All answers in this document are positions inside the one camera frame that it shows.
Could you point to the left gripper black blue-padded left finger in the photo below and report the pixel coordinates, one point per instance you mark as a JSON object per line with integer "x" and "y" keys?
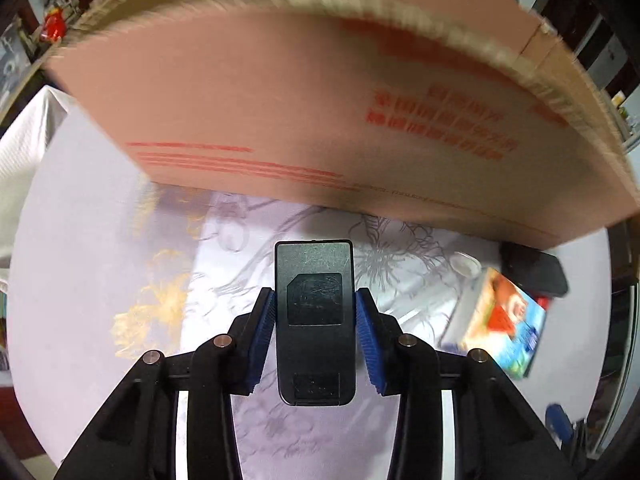
{"x": 134, "y": 433}

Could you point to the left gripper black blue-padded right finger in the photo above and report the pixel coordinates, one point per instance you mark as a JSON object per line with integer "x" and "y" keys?
{"x": 497, "y": 435}

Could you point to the black rectangular device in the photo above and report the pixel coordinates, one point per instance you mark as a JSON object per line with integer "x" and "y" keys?
{"x": 316, "y": 322}

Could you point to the colourful small carton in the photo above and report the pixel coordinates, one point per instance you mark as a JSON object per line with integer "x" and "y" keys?
{"x": 495, "y": 315}

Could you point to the black flat case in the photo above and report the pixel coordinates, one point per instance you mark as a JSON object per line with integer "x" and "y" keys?
{"x": 537, "y": 273}

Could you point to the white cloth covered chair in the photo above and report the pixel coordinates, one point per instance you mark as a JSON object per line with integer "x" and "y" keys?
{"x": 22, "y": 149}

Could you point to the brown cardboard box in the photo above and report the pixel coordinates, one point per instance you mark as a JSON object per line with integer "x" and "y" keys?
{"x": 468, "y": 115}

